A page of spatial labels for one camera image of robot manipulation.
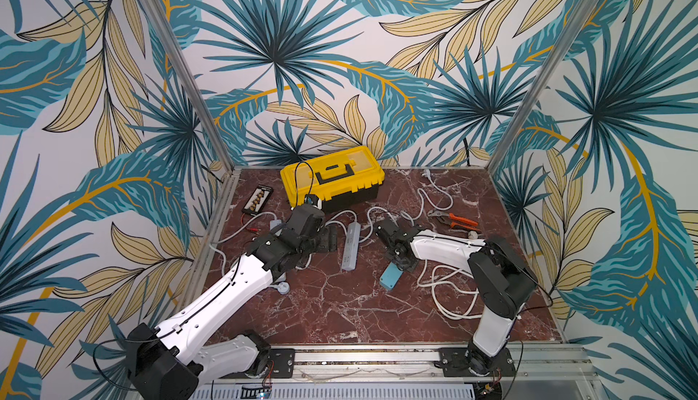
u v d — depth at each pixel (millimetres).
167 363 366
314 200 674
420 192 1082
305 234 565
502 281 480
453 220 1034
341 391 703
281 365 728
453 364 732
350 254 901
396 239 714
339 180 927
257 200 1065
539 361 765
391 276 875
